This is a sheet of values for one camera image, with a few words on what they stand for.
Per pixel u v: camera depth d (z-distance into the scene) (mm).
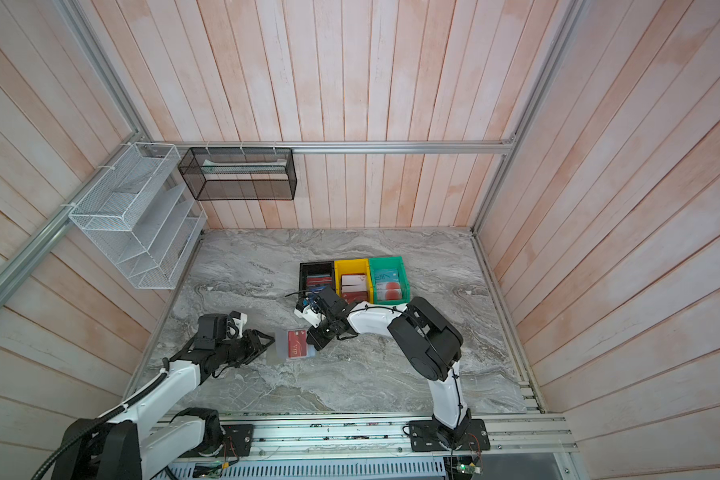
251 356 761
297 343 886
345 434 759
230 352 730
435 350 523
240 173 1046
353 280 1038
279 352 849
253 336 777
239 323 798
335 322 729
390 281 1034
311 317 836
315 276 1046
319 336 806
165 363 602
